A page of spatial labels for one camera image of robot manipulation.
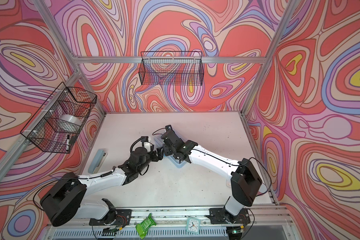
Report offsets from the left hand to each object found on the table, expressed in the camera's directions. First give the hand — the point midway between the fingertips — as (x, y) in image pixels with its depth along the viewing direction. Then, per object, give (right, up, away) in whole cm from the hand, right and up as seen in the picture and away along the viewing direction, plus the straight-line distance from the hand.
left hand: (161, 146), depth 85 cm
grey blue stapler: (-39, -9, +3) cm, 40 cm away
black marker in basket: (-44, +3, -13) cm, 46 cm away
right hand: (+6, 0, -3) cm, 6 cm away
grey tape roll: (-44, +16, -12) cm, 48 cm away
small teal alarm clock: (+17, -35, -16) cm, 42 cm away
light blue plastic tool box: (+8, -9, 0) cm, 12 cm away
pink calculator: (+39, -21, -2) cm, 44 cm away
